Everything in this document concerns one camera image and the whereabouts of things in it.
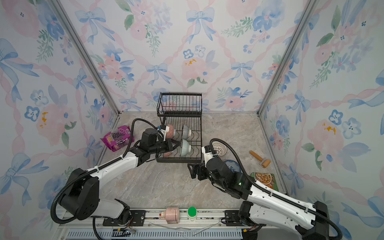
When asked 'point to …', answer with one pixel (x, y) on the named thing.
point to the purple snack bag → (118, 138)
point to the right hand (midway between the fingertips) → (195, 164)
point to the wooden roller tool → (265, 162)
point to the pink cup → (171, 215)
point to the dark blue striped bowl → (186, 132)
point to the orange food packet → (268, 179)
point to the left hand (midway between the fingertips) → (181, 143)
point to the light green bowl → (185, 148)
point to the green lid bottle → (192, 213)
